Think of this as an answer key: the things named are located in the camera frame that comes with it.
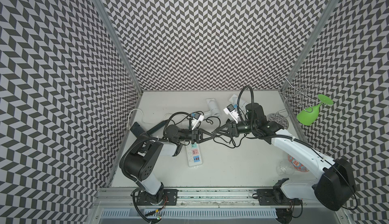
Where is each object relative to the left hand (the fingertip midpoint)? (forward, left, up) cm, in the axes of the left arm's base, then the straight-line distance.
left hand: (213, 139), depth 71 cm
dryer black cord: (+11, +3, +1) cm, 11 cm away
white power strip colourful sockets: (-1, +10, -18) cm, 20 cm away
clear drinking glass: (-7, -40, -21) cm, 46 cm away
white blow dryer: (+28, -3, -13) cm, 31 cm away
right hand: (+3, -3, +1) cm, 4 cm away
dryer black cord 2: (+5, -15, -20) cm, 25 cm away
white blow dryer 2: (+39, -18, -15) cm, 45 cm away
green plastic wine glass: (+13, -50, +2) cm, 52 cm away
